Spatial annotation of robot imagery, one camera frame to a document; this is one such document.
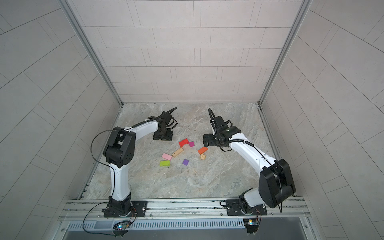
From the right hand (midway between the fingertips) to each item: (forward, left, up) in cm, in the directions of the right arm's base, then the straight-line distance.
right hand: (210, 141), depth 84 cm
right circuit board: (-37, -16, -13) cm, 42 cm away
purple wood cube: (-7, +15, -10) cm, 19 cm away
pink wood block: (-3, +26, -9) cm, 28 cm away
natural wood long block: (0, +20, -9) cm, 21 cm away
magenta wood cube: (+5, +11, -9) cm, 15 cm away
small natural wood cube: (-4, +5, -10) cm, 11 cm away
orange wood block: (0, +4, -10) cm, 11 cm away
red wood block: (+6, +16, -8) cm, 19 cm away
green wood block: (-7, +27, -9) cm, 29 cm away
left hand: (+12, +25, -10) cm, 30 cm away
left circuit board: (-36, +42, -6) cm, 55 cm away
